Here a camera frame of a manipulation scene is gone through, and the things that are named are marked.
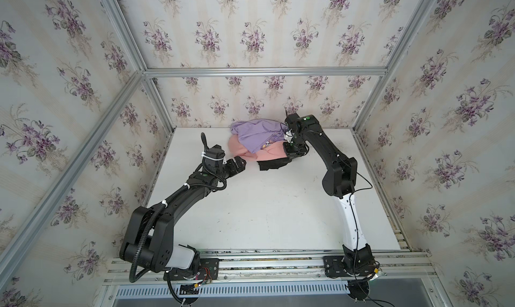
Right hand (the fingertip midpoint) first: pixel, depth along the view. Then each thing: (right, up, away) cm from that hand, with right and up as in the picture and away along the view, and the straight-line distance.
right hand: (288, 158), depth 95 cm
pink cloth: (-6, +4, +2) cm, 7 cm away
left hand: (-23, -2, -8) cm, 24 cm away
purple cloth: (-16, +13, +9) cm, 23 cm away
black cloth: (-6, -3, +4) cm, 8 cm away
